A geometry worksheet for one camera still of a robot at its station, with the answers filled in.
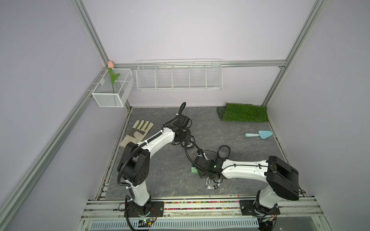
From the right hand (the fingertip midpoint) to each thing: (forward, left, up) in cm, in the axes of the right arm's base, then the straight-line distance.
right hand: (202, 166), depth 86 cm
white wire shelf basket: (+54, +14, +28) cm, 63 cm away
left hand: (+16, +9, +7) cm, 20 cm away
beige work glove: (+26, +46, -2) cm, 53 cm away
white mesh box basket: (+29, +56, +32) cm, 71 cm away
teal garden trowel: (+24, -45, -2) cm, 52 cm away
